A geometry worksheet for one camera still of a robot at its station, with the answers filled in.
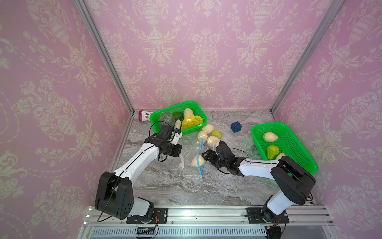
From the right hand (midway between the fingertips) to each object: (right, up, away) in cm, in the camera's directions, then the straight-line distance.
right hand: (199, 163), depth 86 cm
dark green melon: (-21, +27, +14) cm, 37 cm away
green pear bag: (+12, +16, +14) cm, 25 cm away
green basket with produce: (-6, +35, +27) cm, 44 cm away
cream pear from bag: (+49, +3, +3) cm, 49 cm away
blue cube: (+26, +21, +18) cm, 38 cm away
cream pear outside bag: (+7, +20, +17) cm, 27 cm away
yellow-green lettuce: (-6, +24, +14) cm, 29 cm away
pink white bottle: (-40, +29, +23) cm, 55 cm away
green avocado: (-15, +29, +24) cm, 40 cm away
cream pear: (-3, +1, +1) cm, 3 cm away
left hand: (-11, +7, -1) cm, 13 cm away
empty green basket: (+53, +12, +13) cm, 56 cm away
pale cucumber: (-15, +22, +21) cm, 34 cm away
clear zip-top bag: (-5, +8, +8) cm, 12 cm away
